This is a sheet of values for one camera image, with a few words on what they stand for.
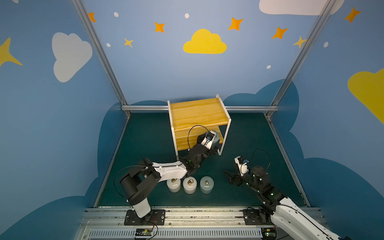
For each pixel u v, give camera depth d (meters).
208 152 0.76
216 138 0.78
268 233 0.73
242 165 0.69
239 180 0.72
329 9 0.69
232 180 0.72
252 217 0.74
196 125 0.63
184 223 0.74
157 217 0.74
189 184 0.78
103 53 0.86
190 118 0.76
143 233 0.72
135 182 0.47
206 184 0.77
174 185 0.78
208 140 0.68
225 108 0.76
